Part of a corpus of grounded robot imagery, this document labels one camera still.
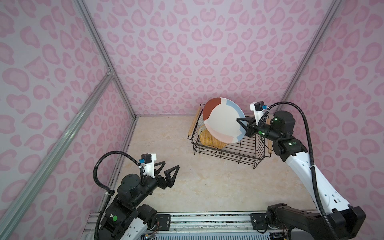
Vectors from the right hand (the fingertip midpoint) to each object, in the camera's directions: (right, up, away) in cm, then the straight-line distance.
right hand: (239, 118), depth 68 cm
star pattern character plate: (-17, -5, +25) cm, 31 cm away
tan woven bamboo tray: (-13, -12, +30) cm, 35 cm away
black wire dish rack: (+16, -20, +31) cm, 40 cm away
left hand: (-30, -19, -5) cm, 36 cm away
